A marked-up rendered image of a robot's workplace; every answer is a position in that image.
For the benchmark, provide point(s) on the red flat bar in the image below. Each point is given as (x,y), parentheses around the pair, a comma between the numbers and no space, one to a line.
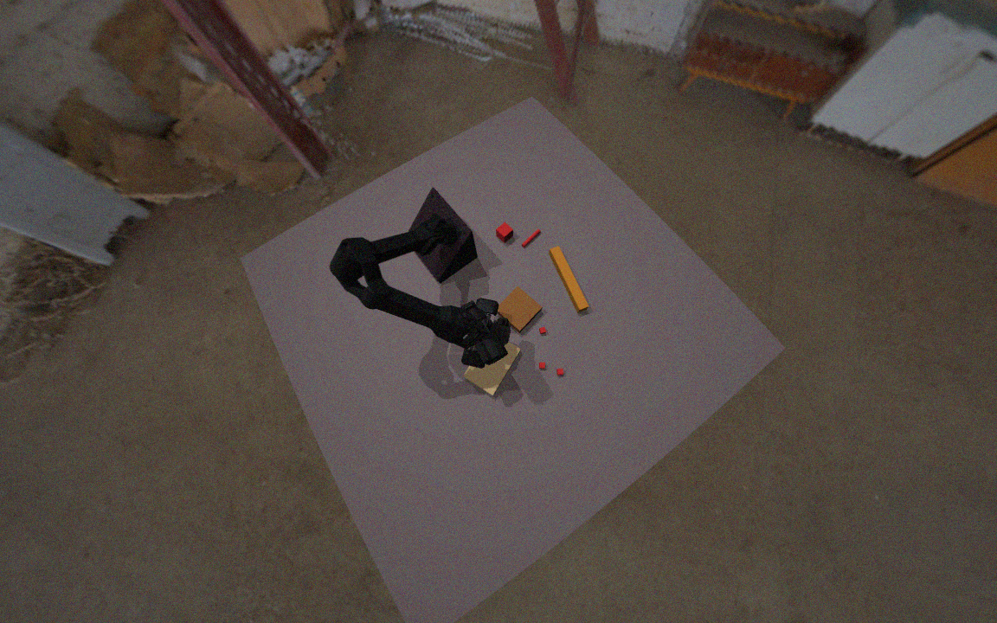
(531,238)

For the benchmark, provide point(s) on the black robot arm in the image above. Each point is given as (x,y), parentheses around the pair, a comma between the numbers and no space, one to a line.
(358,257)

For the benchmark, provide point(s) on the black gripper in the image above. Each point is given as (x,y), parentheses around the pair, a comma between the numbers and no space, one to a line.
(471,357)

